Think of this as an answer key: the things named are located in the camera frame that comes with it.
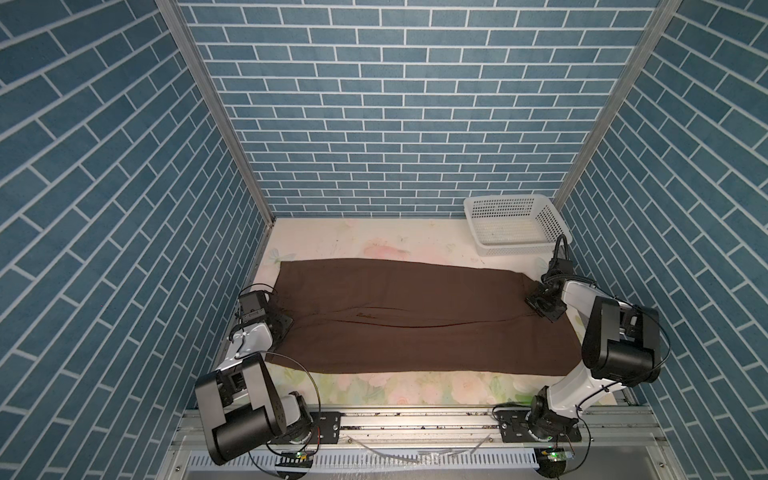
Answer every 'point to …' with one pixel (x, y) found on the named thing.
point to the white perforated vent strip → (389, 460)
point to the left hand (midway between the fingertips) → (284, 322)
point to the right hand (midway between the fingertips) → (535, 303)
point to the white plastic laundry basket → (514, 224)
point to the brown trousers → (348, 315)
